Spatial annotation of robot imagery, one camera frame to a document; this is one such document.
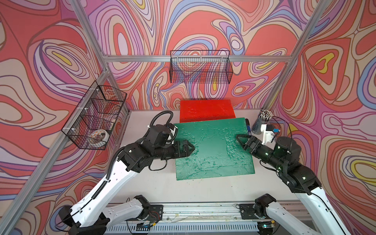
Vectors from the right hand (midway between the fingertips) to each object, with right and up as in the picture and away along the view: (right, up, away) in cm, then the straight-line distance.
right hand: (238, 144), depth 65 cm
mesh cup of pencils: (+27, +14, +28) cm, 42 cm away
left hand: (-21, -3, -2) cm, 22 cm away
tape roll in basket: (-66, +2, +5) cm, 66 cm away
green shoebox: (-9, -3, -3) cm, 10 cm away
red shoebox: (-13, +17, +21) cm, 31 cm away
